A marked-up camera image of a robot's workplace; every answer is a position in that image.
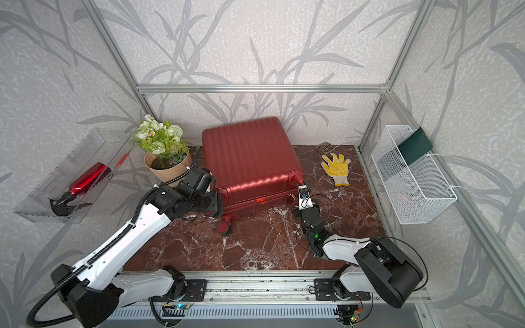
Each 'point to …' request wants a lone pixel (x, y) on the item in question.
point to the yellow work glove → (339, 171)
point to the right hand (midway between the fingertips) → (304, 191)
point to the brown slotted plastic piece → (325, 147)
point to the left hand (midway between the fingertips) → (217, 200)
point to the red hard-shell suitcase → (252, 163)
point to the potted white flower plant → (166, 155)
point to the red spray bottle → (81, 184)
